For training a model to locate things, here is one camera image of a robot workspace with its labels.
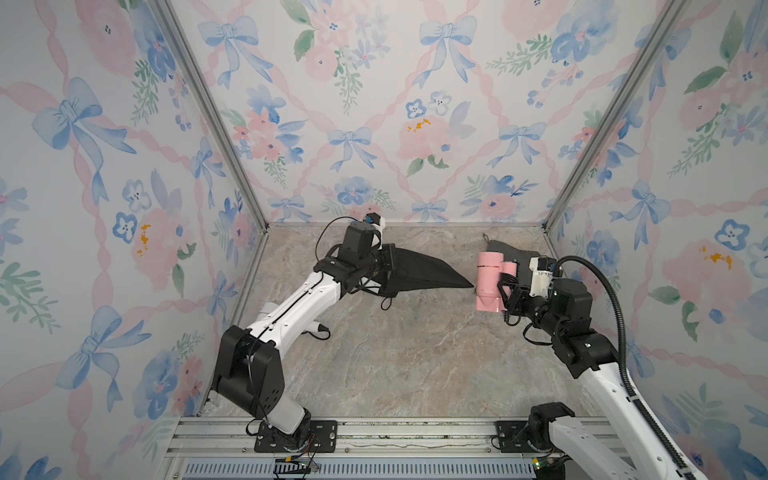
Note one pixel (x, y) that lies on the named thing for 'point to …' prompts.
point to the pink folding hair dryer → (489, 268)
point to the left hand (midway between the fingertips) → (400, 250)
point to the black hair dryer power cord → (505, 283)
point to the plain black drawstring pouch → (405, 271)
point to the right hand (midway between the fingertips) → (505, 266)
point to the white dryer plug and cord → (317, 327)
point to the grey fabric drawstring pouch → (520, 257)
